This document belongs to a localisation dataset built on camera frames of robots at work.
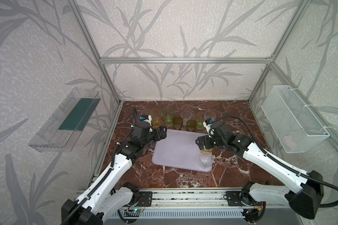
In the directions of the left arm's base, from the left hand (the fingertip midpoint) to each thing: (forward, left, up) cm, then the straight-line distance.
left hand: (161, 130), depth 77 cm
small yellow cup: (-4, -29, -18) cm, 34 cm away
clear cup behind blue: (+25, +13, -14) cm, 31 cm away
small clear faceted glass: (-11, -26, -13) cm, 31 cm away
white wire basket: (-8, -63, +13) cm, 65 cm away
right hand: (-3, -23, -4) cm, 23 cm away
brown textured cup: (+17, -9, -16) cm, 25 cm away
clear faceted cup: (+25, -16, -18) cm, 34 cm away
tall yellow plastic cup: (+17, +5, -11) cm, 21 cm away
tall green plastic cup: (+24, -3, -14) cm, 28 cm away
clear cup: (+25, -34, -17) cm, 45 cm away
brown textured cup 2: (+16, -19, -19) cm, 31 cm away
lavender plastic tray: (-1, -11, -23) cm, 25 cm away
